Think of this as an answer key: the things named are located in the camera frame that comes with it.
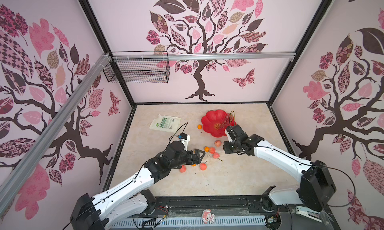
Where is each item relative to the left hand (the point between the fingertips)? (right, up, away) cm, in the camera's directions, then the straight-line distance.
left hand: (199, 156), depth 74 cm
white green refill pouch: (-23, +16, +32) cm, 43 cm away
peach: (+13, +3, +20) cm, 24 cm away
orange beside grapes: (+5, 0, +18) cm, 19 cm away
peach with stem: (+11, -3, +14) cm, 18 cm away
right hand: (+15, +3, +10) cm, 19 cm away
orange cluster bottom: (-3, -8, +11) cm, 14 cm away
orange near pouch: (+1, +13, +29) cm, 32 cm away
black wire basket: (-31, +53, +20) cm, 65 cm away
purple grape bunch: (+20, +18, +29) cm, 40 cm away
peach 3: (+2, -9, +11) cm, 14 cm away
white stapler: (+53, -26, -4) cm, 60 cm away
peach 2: (+8, -1, +16) cm, 18 cm away
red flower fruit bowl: (+13, +16, +33) cm, 39 cm away
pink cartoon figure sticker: (+4, -27, -6) cm, 28 cm away
